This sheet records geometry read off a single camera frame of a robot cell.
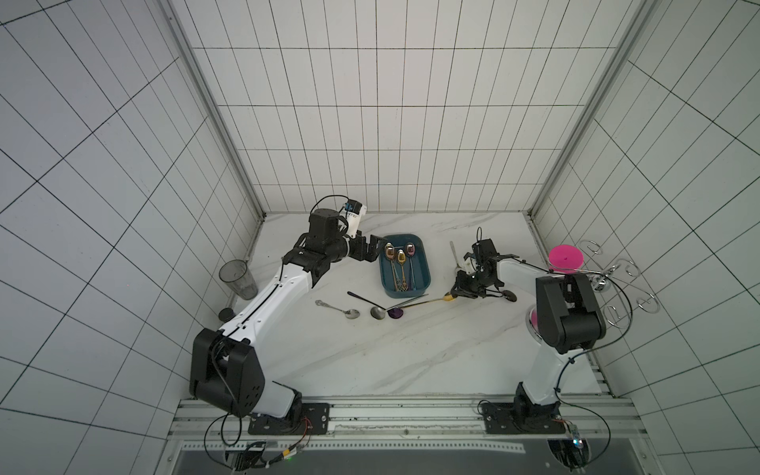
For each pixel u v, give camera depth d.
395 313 0.90
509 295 0.95
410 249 1.07
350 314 0.91
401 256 1.04
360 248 0.70
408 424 0.73
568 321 0.50
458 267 1.03
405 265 1.03
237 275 0.86
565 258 0.72
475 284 0.84
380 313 0.92
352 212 0.69
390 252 1.04
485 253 0.81
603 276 0.66
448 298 0.95
